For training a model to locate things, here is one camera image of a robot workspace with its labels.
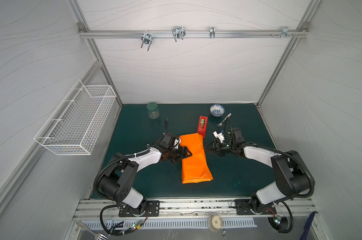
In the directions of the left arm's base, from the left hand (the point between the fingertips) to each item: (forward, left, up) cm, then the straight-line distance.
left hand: (189, 154), depth 87 cm
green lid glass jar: (+32, +27, +3) cm, 42 cm away
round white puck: (-33, -11, +6) cm, 35 cm away
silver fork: (+36, -30, -5) cm, 47 cm away
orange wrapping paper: (-8, -3, 0) cm, 9 cm away
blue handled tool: (-32, -57, -6) cm, 66 cm away
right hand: (+4, -11, +3) cm, 12 cm away
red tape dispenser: (+22, -9, 0) cm, 24 cm away
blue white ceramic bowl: (+40, -21, -4) cm, 45 cm away
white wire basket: (0, +54, +26) cm, 60 cm away
